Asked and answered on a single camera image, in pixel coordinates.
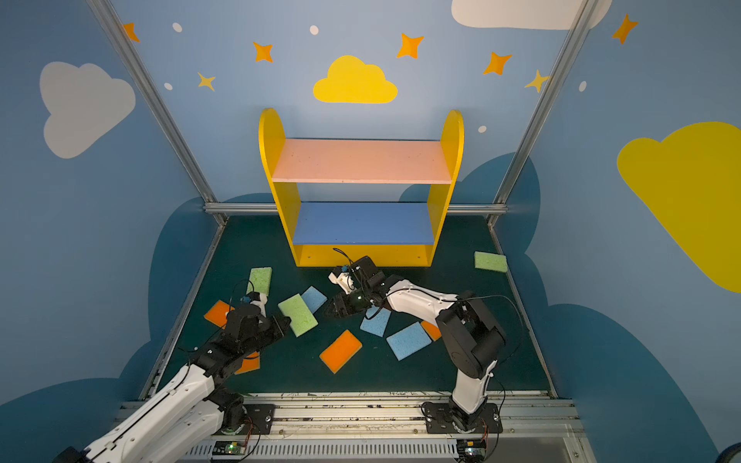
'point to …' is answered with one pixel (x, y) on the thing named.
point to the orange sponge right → (434, 333)
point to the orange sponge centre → (341, 351)
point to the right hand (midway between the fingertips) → (331, 311)
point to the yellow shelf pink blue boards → (381, 199)
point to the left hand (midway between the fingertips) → (292, 316)
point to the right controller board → (471, 449)
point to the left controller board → (230, 449)
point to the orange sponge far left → (218, 313)
